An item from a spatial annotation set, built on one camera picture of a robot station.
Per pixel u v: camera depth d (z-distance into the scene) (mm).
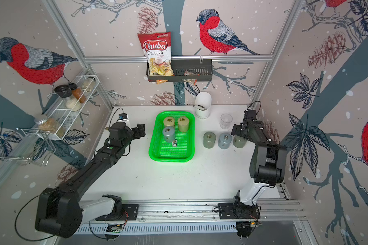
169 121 1003
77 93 758
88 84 853
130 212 729
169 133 949
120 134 634
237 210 670
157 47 815
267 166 474
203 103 1097
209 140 925
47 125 600
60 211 398
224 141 908
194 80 904
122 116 703
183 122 999
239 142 928
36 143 657
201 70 951
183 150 951
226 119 1076
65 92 685
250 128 661
